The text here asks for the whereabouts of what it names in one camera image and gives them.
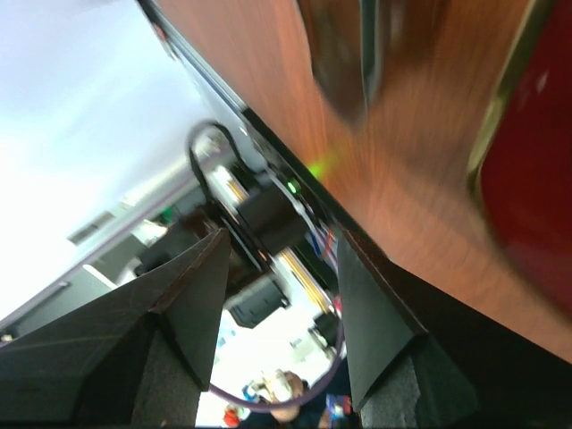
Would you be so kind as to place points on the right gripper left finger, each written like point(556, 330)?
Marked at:
point(139, 355)

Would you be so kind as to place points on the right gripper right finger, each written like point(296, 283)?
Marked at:
point(399, 375)

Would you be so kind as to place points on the dark red tray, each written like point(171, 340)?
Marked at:
point(519, 171)

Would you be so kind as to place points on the metal tongs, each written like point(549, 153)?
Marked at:
point(347, 42)

